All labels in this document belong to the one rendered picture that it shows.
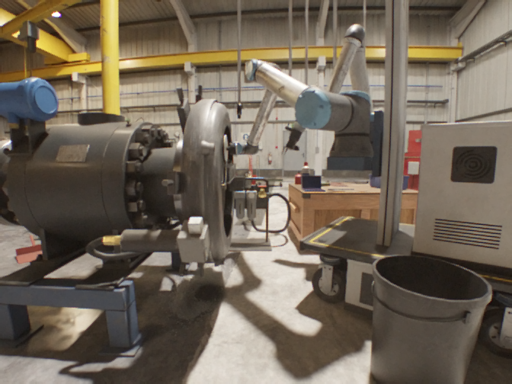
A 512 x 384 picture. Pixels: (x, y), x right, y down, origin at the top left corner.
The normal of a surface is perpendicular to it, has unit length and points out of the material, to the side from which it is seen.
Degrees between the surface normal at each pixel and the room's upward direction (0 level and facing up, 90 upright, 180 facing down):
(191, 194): 91
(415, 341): 93
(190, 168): 78
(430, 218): 90
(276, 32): 90
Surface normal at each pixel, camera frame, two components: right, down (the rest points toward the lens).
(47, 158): 0.00, -0.31
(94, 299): 0.00, 0.12
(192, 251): 0.00, 0.49
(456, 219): -0.61, 0.10
